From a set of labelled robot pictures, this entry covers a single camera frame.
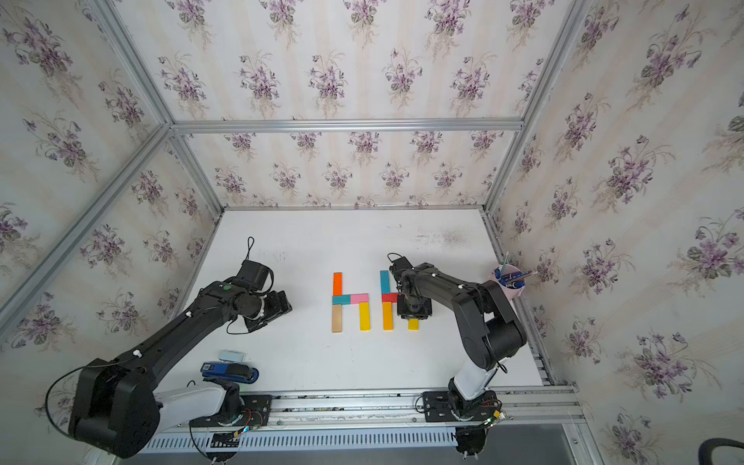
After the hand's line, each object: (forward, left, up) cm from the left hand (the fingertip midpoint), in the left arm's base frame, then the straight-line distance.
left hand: (285, 315), depth 83 cm
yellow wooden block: (+2, -23, -7) cm, 24 cm away
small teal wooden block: (+8, -15, -6) cm, 18 cm away
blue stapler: (-13, +14, -8) cm, 21 cm away
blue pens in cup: (+10, -69, +4) cm, 70 cm away
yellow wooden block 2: (0, -39, -7) cm, 39 cm away
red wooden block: (+9, -31, -7) cm, 34 cm away
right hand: (+3, -40, -7) cm, 40 cm away
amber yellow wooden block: (+3, -31, -7) cm, 31 cm away
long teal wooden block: (+15, -30, -6) cm, 34 cm away
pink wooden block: (+8, -20, -6) cm, 22 cm away
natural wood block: (+2, -14, -6) cm, 16 cm away
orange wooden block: (+14, -14, -6) cm, 21 cm away
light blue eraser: (-10, +15, -5) cm, 18 cm away
